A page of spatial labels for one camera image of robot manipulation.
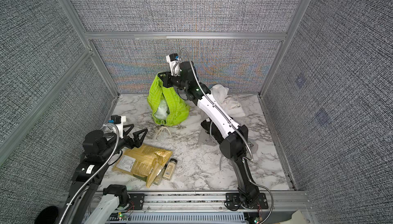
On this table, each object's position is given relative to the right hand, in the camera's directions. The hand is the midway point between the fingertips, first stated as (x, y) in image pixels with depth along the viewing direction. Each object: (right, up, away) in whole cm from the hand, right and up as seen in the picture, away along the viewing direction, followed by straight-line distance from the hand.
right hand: (158, 74), depth 74 cm
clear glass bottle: (0, -51, +4) cm, 52 cm away
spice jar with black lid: (+5, -48, +6) cm, 49 cm away
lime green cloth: (+9, -16, +13) cm, 23 cm away
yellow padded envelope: (-8, -45, +6) cm, 46 cm away
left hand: (-8, -25, -4) cm, 26 cm away
